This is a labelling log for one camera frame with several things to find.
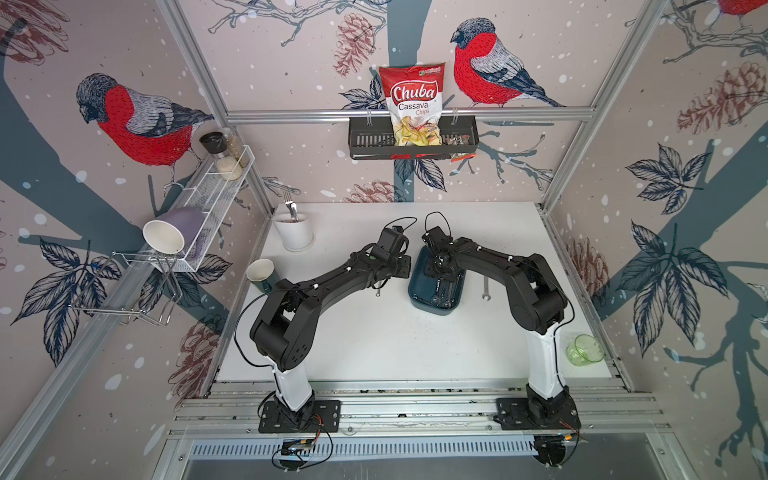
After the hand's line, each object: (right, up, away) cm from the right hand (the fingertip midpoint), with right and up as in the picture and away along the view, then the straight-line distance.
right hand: (431, 272), depth 101 cm
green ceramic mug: (-57, +1, -5) cm, 57 cm away
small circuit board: (-36, -38, -31) cm, 61 cm away
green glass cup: (+42, -20, -17) cm, 50 cm away
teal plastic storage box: (-1, -6, -6) cm, 9 cm away
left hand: (-7, +6, -10) cm, 14 cm away
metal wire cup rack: (-65, +2, -41) cm, 77 cm away
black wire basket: (-19, +45, -6) cm, 49 cm away
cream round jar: (-61, +33, -18) cm, 72 cm away
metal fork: (-52, +26, +6) cm, 58 cm away
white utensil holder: (-47, +13, 0) cm, 48 cm away
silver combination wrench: (-18, -6, -5) cm, 20 cm away
